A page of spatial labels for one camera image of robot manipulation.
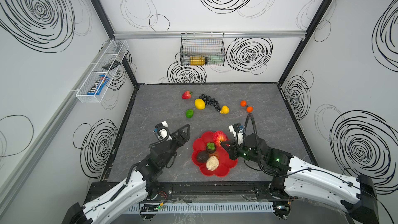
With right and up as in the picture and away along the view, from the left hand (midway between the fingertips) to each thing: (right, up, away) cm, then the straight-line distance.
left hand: (186, 128), depth 75 cm
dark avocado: (+8, -15, +4) cm, 18 cm away
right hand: (+16, -7, -4) cm, 18 cm away
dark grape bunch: (+12, +13, +30) cm, 35 cm away
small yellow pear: (+23, +7, +25) cm, 34 cm away
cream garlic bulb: (+13, -18, +1) cm, 22 cm away
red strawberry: (-3, +17, +33) cm, 38 cm away
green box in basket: (+16, +37, +12) cm, 42 cm away
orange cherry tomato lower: (+40, +7, +27) cm, 49 cm away
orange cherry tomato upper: (+36, +11, +30) cm, 48 cm away
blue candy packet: (-41, +19, -6) cm, 45 cm away
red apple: (+16, -3, -3) cm, 17 cm away
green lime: (0, +5, +24) cm, 24 cm away
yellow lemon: (+7, +11, +29) cm, 32 cm away
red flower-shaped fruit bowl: (+20, -19, +4) cm, 28 cm away
